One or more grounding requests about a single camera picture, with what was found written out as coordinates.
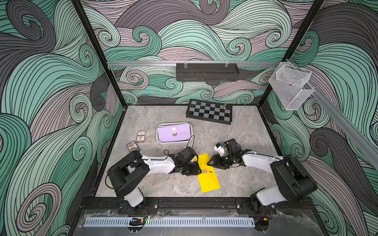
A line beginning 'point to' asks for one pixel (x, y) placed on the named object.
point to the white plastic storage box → (177, 143)
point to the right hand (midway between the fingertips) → (211, 165)
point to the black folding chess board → (210, 111)
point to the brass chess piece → (225, 106)
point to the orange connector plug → (142, 220)
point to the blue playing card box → (132, 146)
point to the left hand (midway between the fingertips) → (201, 171)
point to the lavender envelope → (174, 133)
